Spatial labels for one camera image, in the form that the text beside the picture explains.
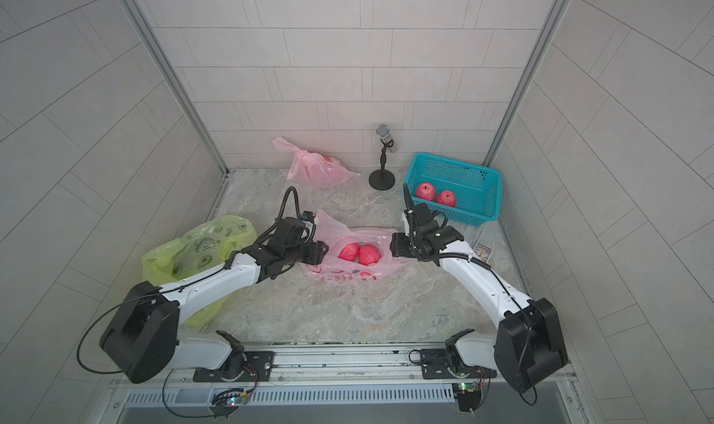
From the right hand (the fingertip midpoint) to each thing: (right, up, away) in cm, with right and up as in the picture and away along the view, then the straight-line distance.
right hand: (397, 245), depth 83 cm
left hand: (-22, -1, +3) cm, 22 cm away
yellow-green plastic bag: (-63, -3, +6) cm, 64 cm away
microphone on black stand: (-3, +21, +29) cm, 36 cm away
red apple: (+12, +17, +17) cm, 26 cm away
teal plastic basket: (+29, +16, +25) cm, 42 cm away
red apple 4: (-15, -3, +3) cm, 15 cm away
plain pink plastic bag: (-29, +24, +19) cm, 42 cm away
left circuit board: (-43, -34, -18) cm, 57 cm away
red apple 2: (+20, +14, +18) cm, 30 cm away
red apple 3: (-9, -3, +1) cm, 9 cm away
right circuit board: (+17, -35, -15) cm, 41 cm away
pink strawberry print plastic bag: (-21, +4, +5) cm, 22 cm away
